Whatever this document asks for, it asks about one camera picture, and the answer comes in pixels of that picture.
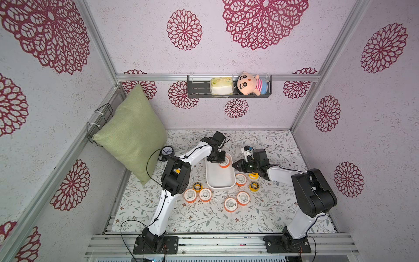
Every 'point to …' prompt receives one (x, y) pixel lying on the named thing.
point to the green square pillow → (135, 134)
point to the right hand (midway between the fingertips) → (232, 163)
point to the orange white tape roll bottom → (231, 204)
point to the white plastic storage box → (220, 175)
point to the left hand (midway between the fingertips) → (221, 161)
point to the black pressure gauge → (167, 150)
